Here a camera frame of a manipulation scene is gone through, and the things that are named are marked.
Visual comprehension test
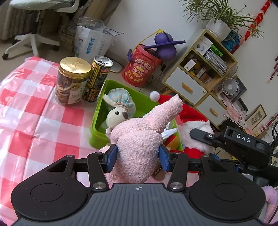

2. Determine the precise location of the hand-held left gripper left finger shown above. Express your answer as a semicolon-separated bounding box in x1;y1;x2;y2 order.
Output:
47;143;119;192

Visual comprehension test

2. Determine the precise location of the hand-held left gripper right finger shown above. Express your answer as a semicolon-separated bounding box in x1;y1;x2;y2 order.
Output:
158;145;220;192

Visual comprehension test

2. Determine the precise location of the burger plush toy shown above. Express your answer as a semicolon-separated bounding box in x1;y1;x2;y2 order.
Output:
166;135;181;150

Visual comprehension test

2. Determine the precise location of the red and white santa hat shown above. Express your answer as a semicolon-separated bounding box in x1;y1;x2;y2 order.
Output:
149;91;214;173

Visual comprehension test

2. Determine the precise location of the pink plush toy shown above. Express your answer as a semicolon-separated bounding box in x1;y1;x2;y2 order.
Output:
99;94;183;183

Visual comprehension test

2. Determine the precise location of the green plastic bin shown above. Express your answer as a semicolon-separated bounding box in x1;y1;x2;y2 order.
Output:
89;80;184;151

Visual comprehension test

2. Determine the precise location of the cream doll with blue bonnet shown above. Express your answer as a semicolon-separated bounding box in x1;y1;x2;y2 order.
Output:
103;88;137;137

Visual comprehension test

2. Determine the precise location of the person's right forearm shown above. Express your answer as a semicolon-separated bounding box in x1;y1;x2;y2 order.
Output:
263;187;278;224

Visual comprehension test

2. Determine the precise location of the wooden shelf cabinet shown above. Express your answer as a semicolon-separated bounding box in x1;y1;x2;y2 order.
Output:
162;29;238;128

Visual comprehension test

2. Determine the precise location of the small white fan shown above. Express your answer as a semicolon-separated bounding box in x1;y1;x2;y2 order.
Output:
222;78;238;96

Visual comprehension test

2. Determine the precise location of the stack of papers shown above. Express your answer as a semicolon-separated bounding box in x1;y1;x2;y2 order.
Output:
204;50;227;75

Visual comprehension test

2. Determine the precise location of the black and yellow drink can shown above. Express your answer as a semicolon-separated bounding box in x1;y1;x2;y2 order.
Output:
83;56;114;102

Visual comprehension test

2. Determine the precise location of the cookie jar with gold lid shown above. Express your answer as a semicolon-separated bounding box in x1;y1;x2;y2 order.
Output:
55;57;92;106

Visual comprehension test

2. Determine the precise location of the white carton on shelf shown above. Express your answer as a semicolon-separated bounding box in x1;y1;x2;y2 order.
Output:
194;36;213;55

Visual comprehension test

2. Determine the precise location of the white bathroom scale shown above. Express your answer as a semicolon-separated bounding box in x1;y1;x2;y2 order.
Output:
110;61;122;73

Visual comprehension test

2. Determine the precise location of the purple hopper ball toy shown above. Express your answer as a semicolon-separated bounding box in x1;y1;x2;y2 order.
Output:
144;33;186;61

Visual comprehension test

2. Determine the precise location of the red snack bucket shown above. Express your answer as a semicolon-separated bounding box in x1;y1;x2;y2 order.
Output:
122;44;163;87

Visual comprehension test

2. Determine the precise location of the red checkered tablecloth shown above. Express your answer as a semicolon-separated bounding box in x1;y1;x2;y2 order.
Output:
0;56;113;218

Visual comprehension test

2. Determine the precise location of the potted spider plant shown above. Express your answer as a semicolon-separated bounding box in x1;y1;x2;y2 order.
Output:
180;0;264;42

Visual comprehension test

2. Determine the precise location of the white plastic bag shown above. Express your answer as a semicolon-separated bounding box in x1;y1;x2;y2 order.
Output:
74;17;124;63

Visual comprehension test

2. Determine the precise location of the red hanging decoration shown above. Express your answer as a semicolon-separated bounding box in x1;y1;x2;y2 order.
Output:
245;0;272;39

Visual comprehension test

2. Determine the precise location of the white office chair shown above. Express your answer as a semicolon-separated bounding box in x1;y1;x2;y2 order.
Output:
2;0;80;60

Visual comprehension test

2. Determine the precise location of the wooden picture frame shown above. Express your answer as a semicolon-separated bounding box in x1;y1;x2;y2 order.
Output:
246;104;267;131

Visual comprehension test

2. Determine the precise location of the dark picture frame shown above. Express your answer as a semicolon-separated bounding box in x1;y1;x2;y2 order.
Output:
231;76;247;103

